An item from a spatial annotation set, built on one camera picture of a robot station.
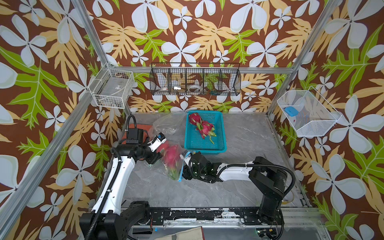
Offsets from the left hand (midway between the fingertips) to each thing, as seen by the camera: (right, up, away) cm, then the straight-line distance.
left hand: (157, 149), depth 79 cm
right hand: (+12, -13, +7) cm, 18 cm away
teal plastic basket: (+20, +2, +25) cm, 32 cm away
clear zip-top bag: (+6, +14, +18) cm, 24 cm away
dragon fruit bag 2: (+21, +18, +23) cm, 36 cm away
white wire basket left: (-29, +35, +8) cm, 46 cm away
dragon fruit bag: (+28, +11, +20) cm, 36 cm away
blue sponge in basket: (+77, +21, +7) cm, 81 cm away
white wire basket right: (+85, +17, -1) cm, 86 cm away
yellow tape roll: (+71, -27, +1) cm, 76 cm away
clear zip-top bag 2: (+8, -8, +3) cm, 11 cm away
